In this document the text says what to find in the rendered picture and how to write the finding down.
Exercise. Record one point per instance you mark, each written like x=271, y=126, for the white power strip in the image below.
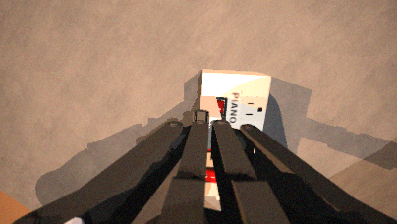
x=242, y=98

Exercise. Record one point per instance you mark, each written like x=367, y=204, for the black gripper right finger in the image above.
x=255, y=183

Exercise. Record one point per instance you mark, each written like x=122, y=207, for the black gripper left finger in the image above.
x=118, y=193

